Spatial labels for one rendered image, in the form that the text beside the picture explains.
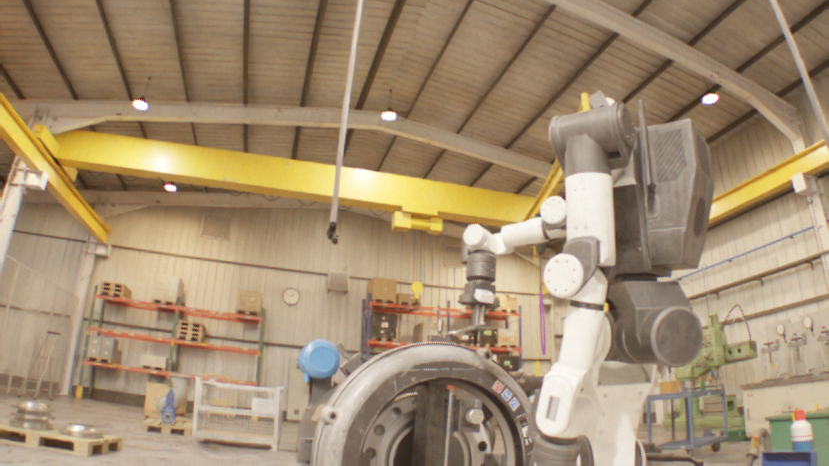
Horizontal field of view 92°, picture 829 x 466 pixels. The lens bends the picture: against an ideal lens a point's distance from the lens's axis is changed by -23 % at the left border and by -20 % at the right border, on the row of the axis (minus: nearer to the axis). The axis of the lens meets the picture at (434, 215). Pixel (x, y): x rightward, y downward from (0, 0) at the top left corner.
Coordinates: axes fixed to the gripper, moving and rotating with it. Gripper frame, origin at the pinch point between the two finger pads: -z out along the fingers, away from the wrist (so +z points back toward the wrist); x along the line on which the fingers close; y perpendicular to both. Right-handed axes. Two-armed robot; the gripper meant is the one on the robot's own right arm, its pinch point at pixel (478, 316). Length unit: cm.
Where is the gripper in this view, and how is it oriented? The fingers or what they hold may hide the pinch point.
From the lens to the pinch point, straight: 146.7
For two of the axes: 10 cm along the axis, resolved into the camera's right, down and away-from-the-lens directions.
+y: -3.6, 3.4, 8.7
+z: 0.9, -9.1, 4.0
